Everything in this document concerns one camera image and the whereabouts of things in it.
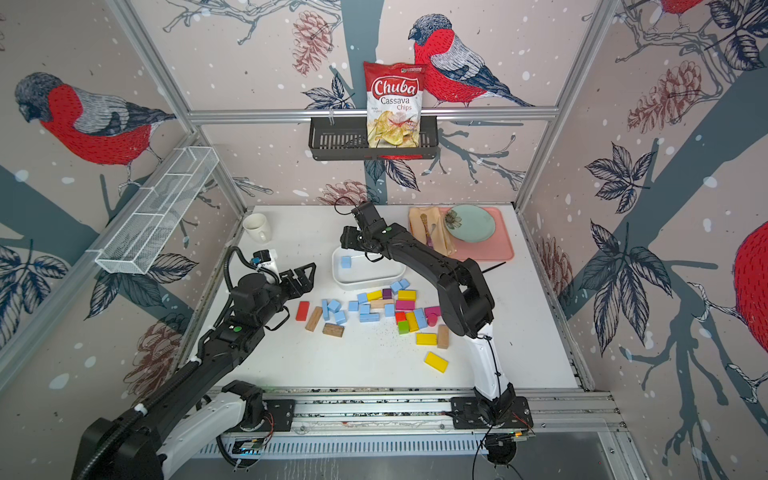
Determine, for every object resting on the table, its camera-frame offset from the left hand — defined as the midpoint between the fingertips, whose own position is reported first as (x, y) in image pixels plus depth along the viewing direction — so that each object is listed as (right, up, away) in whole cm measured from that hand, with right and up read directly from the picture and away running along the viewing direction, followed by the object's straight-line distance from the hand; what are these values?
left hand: (309, 262), depth 80 cm
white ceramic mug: (-25, +10, +23) cm, 35 cm away
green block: (+26, -21, +9) cm, 35 cm away
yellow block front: (+36, -29, +3) cm, 46 cm away
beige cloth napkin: (+42, +6, +30) cm, 52 cm away
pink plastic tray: (+61, +3, +27) cm, 67 cm away
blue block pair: (+5, -15, +11) cm, 19 cm away
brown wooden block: (+5, -21, +7) cm, 23 cm away
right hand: (+8, +6, +12) cm, 16 cm away
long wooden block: (-1, -19, +10) cm, 21 cm away
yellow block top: (+28, -12, +15) cm, 34 cm away
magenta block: (+27, -15, +12) cm, 33 cm away
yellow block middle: (+33, -24, +6) cm, 41 cm away
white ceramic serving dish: (+14, -5, +18) cm, 23 cm away
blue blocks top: (+27, -9, +16) cm, 32 cm away
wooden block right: (+38, -23, +5) cm, 44 cm away
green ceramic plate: (+54, +12, +34) cm, 65 cm away
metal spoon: (+39, +10, +34) cm, 52 cm away
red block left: (-5, -17, +11) cm, 20 cm away
